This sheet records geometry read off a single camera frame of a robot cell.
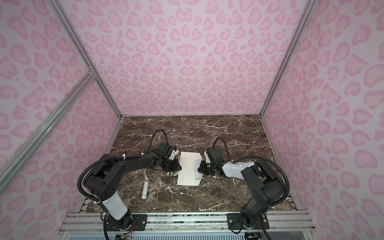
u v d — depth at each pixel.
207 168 0.80
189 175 0.89
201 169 0.80
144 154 0.63
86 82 0.85
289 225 0.72
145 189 0.82
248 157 0.98
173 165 0.81
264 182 0.46
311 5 0.69
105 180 0.47
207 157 0.77
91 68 0.90
